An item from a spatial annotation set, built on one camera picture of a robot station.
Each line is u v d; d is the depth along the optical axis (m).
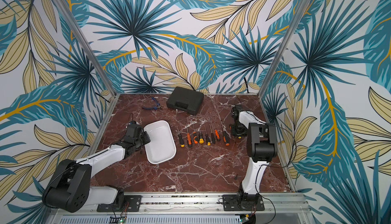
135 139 0.70
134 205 0.74
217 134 0.97
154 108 1.10
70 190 0.42
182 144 0.92
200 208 0.73
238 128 0.83
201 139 0.93
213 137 0.96
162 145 0.90
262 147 0.53
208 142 0.93
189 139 0.94
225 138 0.94
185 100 1.12
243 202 0.68
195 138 0.95
